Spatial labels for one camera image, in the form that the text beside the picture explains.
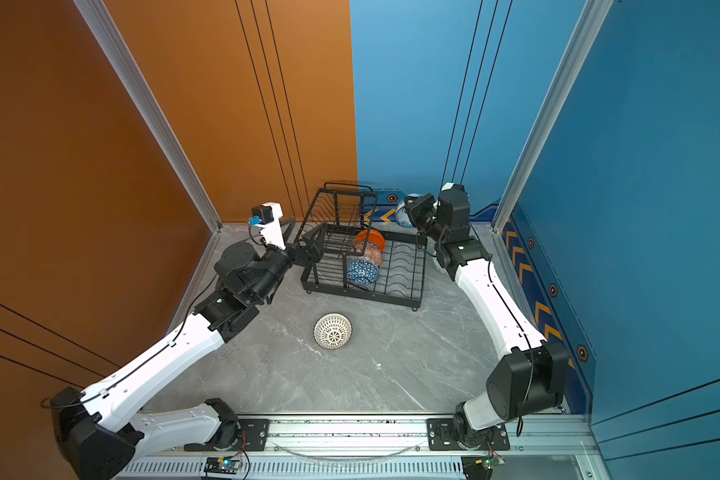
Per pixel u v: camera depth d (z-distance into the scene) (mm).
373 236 1098
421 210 669
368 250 826
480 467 703
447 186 710
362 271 1023
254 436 737
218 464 710
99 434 378
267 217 544
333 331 892
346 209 991
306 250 592
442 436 725
